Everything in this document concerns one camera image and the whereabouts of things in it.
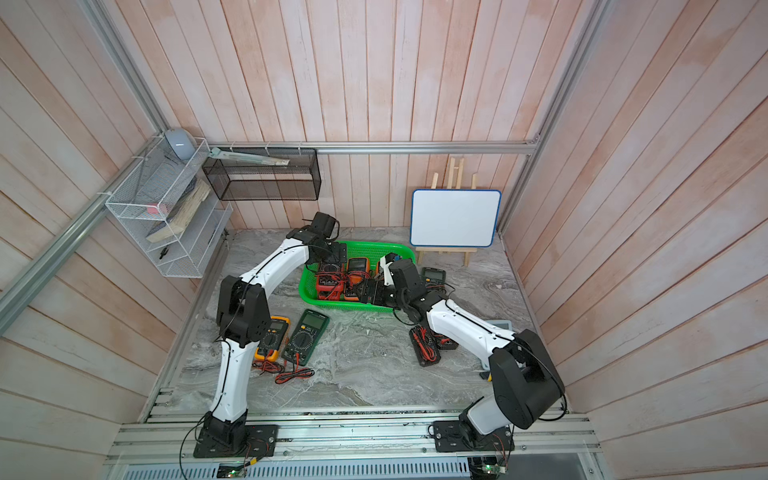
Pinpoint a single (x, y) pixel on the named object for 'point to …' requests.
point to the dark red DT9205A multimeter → (330, 281)
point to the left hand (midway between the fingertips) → (332, 257)
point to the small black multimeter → (443, 342)
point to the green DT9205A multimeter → (305, 337)
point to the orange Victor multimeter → (358, 269)
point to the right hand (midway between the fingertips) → (365, 289)
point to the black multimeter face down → (425, 345)
